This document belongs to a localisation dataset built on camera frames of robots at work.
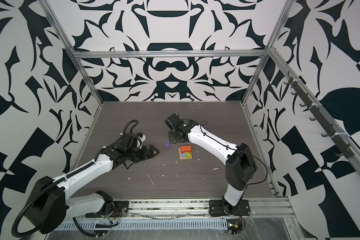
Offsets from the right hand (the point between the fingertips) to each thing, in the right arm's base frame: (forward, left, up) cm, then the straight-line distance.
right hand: (175, 137), depth 84 cm
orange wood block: (-1, -6, -11) cm, 13 cm away
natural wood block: (-5, -3, -14) cm, 15 cm away
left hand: (-6, +11, -3) cm, 13 cm away
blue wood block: (-5, -5, -12) cm, 13 cm away
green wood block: (-5, -8, -12) cm, 15 cm away
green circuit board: (-39, -27, -16) cm, 50 cm away
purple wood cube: (+3, +6, -14) cm, 15 cm away
